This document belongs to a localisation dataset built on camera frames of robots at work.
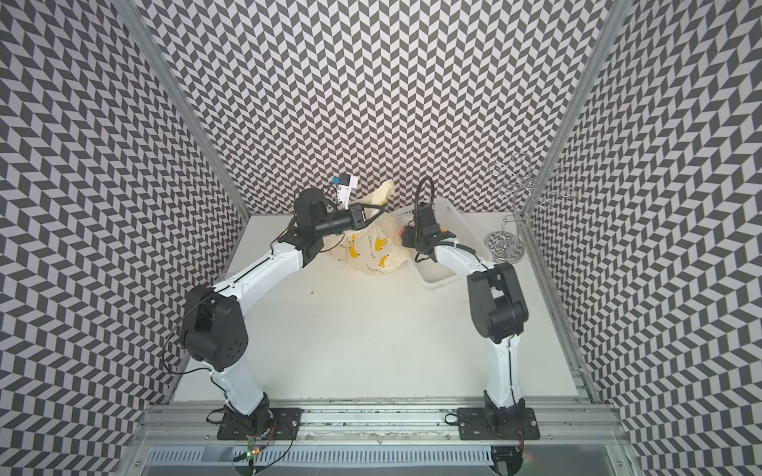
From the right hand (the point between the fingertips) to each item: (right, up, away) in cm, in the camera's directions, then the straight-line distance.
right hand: (410, 237), depth 99 cm
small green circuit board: (-38, -48, -32) cm, 70 cm away
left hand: (-8, +6, -22) cm, 24 cm away
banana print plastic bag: (-11, -3, -15) cm, 19 cm away
